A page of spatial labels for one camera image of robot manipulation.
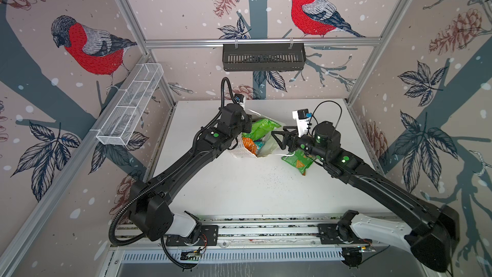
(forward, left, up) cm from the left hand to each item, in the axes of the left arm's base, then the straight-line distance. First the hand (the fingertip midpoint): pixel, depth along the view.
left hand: (251, 112), depth 78 cm
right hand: (-9, -10, +1) cm, 14 cm away
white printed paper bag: (-2, -4, -20) cm, 21 cm away
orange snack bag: (-9, +1, -12) cm, 15 cm away
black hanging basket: (+41, -7, -1) cm, 42 cm away
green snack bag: (-1, -4, -10) cm, 11 cm away
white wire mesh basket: (+3, +52, +2) cm, 52 cm away
